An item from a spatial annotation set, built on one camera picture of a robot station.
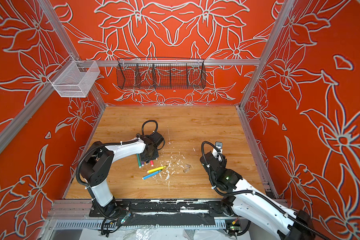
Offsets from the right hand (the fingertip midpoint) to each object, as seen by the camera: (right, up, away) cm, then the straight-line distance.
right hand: (211, 152), depth 79 cm
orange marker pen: (-35, -5, -2) cm, 36 cm away
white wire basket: (-84, +44, +13) cm, 96 cm away
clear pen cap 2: (-13, -12, +6) cm, 19 cm away
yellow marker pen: (-31, -12, +6) cm, 34 cm away
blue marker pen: (-34, -14, +4) cm, 37 cm away
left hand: (-33, -6, +13) cm, 36 cm away
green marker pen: (-42, -8, +10) cm, 44 cm away
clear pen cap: (-12, -10, +9) cm, 18 cm away
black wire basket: (-30, +49, +20) cm, 61 cm away
